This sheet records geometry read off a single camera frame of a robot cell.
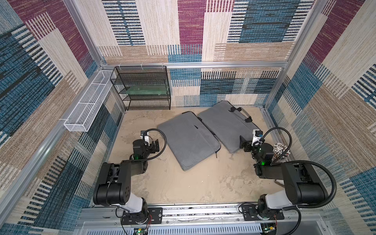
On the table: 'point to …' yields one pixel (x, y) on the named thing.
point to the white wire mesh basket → (81, 118)
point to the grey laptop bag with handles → (227, 123)
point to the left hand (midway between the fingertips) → (150, 139)
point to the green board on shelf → (158, 89)
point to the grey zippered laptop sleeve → (190, 142)
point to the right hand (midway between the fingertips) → (249, 137)
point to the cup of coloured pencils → (278, 149)
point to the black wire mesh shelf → (123, 77)
